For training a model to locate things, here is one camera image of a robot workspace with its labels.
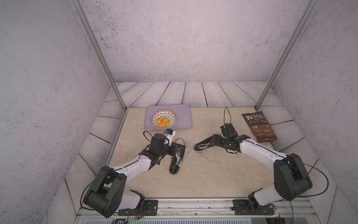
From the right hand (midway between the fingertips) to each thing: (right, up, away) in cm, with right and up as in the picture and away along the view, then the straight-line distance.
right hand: (217, 141), depth 90 cm
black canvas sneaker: (-26, -11, -3) cm, 29 cm away
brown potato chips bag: (+35, +11, +18) cm, 41 cm away
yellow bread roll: (-38, +11, +17) cm, 43 cm away
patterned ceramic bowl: (-34, +18, +25) cm, 45 cm away
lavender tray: (-22, +20, +27) cm, 40 cm away
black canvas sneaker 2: (-8, -3, +3) cm, 9 cm away
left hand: (-23, -2, -5) cm, 23 cm away
